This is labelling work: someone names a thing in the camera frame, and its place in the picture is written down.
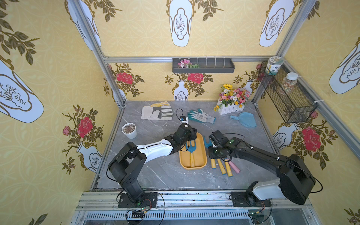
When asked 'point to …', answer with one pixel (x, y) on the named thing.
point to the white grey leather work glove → (160, 111)
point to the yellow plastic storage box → (200, 154)
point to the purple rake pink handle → (238, 171)
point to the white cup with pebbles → (129, 130)
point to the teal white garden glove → (200, 116)
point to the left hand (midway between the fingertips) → (189, 128)
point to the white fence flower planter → (232, 100)
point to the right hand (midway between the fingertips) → (211, 151)
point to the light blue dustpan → (246, 119)
